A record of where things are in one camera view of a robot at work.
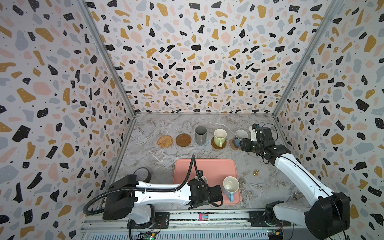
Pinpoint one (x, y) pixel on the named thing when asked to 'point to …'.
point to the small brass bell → (256, 173)
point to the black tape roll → (149, 177)
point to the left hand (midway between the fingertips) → (207, 196)
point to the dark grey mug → (200, 135)
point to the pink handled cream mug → (204, 178)
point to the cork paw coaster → (232, 143)
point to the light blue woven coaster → (204, 145)
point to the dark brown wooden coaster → (183, 140)
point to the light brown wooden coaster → (216, 146)
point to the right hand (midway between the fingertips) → (244, 139)
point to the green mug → (219, 137)
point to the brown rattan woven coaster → (165, 141)
